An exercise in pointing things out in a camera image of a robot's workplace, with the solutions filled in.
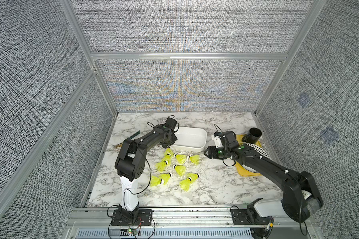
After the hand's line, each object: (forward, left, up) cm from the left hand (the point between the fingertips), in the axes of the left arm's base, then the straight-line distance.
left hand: (175, 140), depth 97 cm
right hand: (-11, -18, +7) cm, 22 cm away
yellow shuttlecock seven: (-26, -5, -5) cm, 27 cm away
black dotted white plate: (-8, -53, -2) cm, 53 cm away
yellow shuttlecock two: (-11, -3, -3) cm, 12 cm away
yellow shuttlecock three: (-5, +5, -4) cm, 8 cm away
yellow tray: (-20, -39, -4) cm, 44 cm away
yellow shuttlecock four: (-16, +9, -2) cm, 19 cm away
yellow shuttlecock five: (-18, -3, -5) cm, 19 cm away
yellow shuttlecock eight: (-25, +12, -2) cm, 28 cm away
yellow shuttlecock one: (-11, -11, -4) cm, 17 cm away
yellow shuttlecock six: (-23, -9, -2) cm, 25 cm away
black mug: (-1, -49, +4) cm, 49 cm away
